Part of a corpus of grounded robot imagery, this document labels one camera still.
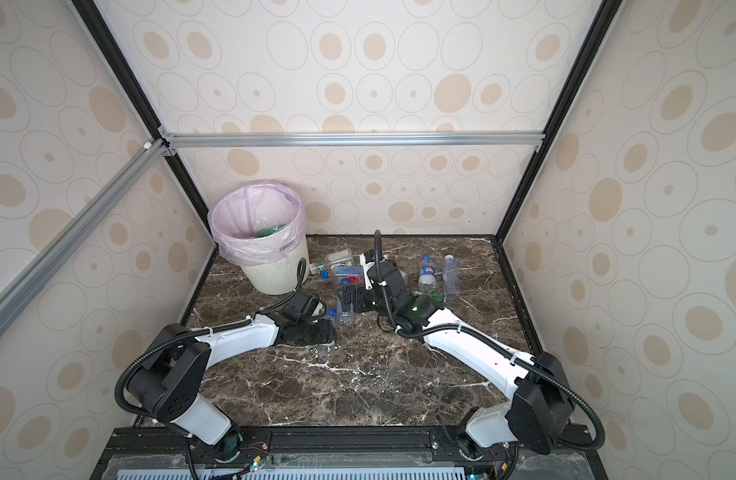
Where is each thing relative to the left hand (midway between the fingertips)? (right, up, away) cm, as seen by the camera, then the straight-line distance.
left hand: (339, 331), depth 89 cm
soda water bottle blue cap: (+1, +3, +5) cm, 6 cm away
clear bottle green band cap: (0, +22, +18) cm, 29 cm away
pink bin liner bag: (-34, +37, +8) cm, 51 cm away
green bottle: (-27, +32, +15) cm, 44 cm away
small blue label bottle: (-4, -5, -4) cm, 7 cm away
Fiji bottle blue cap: (+1, +17, +13) cm, 21 cm away
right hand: (+5, +14, -12) cm, 19 cm away
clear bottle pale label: (+37, +15, +13) cm, 42 cm away
